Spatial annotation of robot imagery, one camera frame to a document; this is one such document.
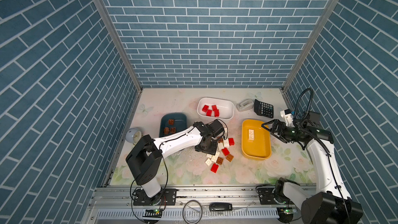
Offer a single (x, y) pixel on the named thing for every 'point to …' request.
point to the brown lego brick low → (219, 160)
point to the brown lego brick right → (229, 157)
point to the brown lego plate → (166, 130)
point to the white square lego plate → (225, 129)
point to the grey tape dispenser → (245, 104)
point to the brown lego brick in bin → (171, 122)
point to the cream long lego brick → (251, 134)
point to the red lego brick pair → (216, 112)
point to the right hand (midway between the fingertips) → (266, 127)
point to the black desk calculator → (263, 109)
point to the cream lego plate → (213, 157)
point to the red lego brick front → (214, 168)
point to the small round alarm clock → (133, 135)
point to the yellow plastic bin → (256, 140)
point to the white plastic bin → (226, 107)
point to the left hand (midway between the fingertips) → (211, 151)
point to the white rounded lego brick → (226, 143)
